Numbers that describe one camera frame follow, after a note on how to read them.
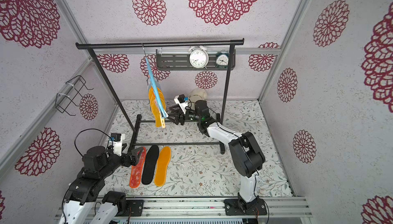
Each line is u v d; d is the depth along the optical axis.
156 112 0.78
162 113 0.54
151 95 0.79
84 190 0.47
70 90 0.77
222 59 0.90
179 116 0.72
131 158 0.63
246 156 0.52
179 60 0.95
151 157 0.90
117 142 0.60
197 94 1.13
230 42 0.56
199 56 0.88
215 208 0.76
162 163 0.90
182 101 0.70
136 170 0.85
